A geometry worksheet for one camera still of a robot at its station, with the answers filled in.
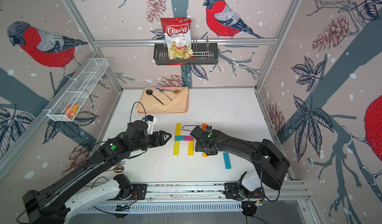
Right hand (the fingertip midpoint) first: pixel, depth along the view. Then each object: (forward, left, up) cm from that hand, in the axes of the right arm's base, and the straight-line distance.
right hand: (202, 147), depth 85 cm
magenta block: (+7, +9, -3) cm, 12 cm away
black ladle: (+46, +43, -2) cm, 63 cm away
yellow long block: (-1, +16, -3) cm, 16 cm away
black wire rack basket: (+51, 0, +31) cm, 59 cm away
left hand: (-2, +16, +18) cm, 25 cm away
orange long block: (+17, -1, -3) cm, 18 cm away
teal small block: (+7, +15, -3) cm, 17 cm away
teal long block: (-6, -14, -4) cm, 16 cm away
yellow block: (+13, +16, -4) cm, 22 cm away
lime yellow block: (0, +7, -3) cm, 8 cm away
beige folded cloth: (+35, +17, -2) cm, 40 cm away
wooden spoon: (+47, +23, -1) cm, 52 cm away
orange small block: (-3, -1, -4) cm, 5 cm away
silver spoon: (+47, +34, -1) cm, 58 cm away
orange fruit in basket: (+2, +61, +31) cm, 68 cm away
